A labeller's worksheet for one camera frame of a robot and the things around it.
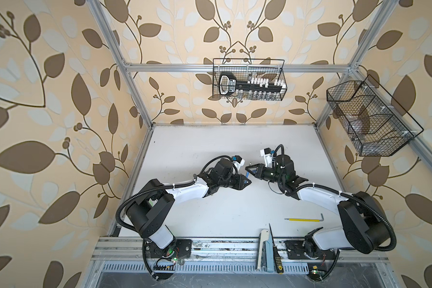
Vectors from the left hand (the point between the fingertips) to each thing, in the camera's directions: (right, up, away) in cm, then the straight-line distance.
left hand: (251, 181), depth 81 cm
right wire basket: (+50, +25, -7) cm, 57 cm away
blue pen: (-2, +3, +1) cm, 4 cm away
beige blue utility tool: (+4, -28, -11) cm, 30 cm away
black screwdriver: (+9, -30, -12) cm, 33 cm away
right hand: (-2, +5, +2) cm, 6 cm away
